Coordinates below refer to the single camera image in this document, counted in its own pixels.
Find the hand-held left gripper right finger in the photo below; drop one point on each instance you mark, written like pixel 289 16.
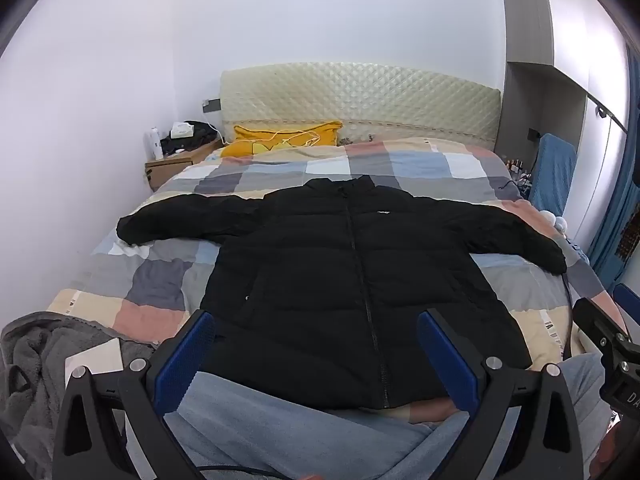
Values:
pixel 450 365

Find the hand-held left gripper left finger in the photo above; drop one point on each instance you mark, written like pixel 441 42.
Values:
pixel 182 365

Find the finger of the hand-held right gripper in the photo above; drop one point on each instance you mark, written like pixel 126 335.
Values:
pixel 630 302
pixel 597 322

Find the black puffer jacket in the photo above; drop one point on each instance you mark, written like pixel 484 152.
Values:
pixel 320 270

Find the person's right hand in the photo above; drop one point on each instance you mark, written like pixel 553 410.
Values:
pixel 607 447

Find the dark hanging garment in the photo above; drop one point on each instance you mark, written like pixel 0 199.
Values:
pixel 627 240

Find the white paper sheet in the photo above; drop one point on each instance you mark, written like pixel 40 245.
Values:
pixel 95 357

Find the checkered bed blanket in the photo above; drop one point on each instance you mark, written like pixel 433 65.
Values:
pixel 160 280

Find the white plush toy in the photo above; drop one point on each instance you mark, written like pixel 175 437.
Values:
pixel 559 222

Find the blue curtain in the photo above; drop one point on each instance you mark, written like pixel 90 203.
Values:
pixel 615 195

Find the grey fleece garment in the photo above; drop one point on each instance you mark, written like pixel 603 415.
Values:
pixel 35 370

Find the person's blue jeans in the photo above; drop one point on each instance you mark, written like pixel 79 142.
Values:
pixel 310 440

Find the blue cloth on chair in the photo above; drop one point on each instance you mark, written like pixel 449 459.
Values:
pixel 552 175

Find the wooden nightstand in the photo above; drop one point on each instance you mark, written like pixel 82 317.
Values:
pixel 170 170

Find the white bottle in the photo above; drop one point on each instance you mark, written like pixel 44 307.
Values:
pixel 153 142

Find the black bag on nightstand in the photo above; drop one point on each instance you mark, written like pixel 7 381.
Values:
pixel 200 135

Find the white tissue box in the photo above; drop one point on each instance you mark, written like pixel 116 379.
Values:
pixel 181 131

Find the yellow pillow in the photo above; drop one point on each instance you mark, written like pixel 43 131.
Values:
pixel 250 135

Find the cream quilted headboard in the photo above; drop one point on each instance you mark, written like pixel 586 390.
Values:
pixel 360 95

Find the metal rail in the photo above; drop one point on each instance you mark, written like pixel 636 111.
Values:
pixel 607 112

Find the black wall socket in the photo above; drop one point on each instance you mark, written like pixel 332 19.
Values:
pixel 533 134

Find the grey wall socket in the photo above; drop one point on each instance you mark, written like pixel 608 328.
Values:
pixel 211 105

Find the grey wall cabinet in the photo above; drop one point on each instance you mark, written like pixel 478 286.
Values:
pixel 530 35

